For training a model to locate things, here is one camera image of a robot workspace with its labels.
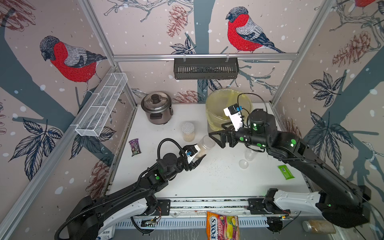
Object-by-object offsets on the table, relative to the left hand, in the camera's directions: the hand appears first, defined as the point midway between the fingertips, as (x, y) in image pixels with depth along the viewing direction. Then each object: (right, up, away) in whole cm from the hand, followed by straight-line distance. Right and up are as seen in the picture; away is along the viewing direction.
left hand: (202, 147), depth 71 cm
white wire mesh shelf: (-54, +11, 0) cm, 56 cm away
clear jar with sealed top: (-8, +5, +19) cm, 21 cm away
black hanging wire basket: (+4, +49, +33) cm, 59 cm away
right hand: (+6, +11, -11) cm, 16 cm away
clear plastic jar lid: (+26, -14, +17) cm, 34 cm away
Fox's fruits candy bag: (+9, -35, -5) cm, 37 cm away
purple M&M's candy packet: (-43, -5, +24) cm, 49 cm away
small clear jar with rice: (+2, +4, -9) cm, 9 cm away
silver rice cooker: (-29, +22, +27) cm, 46 cm away
